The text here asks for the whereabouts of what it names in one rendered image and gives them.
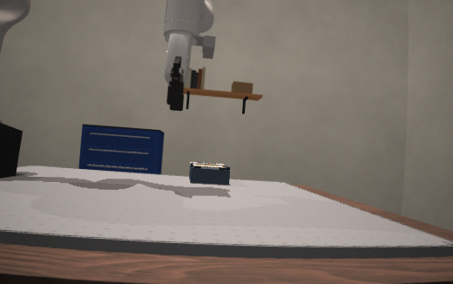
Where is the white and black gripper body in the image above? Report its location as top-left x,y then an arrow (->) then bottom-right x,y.
165,33 -> 197,85

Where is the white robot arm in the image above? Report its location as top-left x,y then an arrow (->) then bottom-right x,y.
0,0 -> 216,59

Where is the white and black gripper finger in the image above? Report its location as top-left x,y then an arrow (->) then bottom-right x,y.
166,57 -> 183,105
170,82 -> 184,111

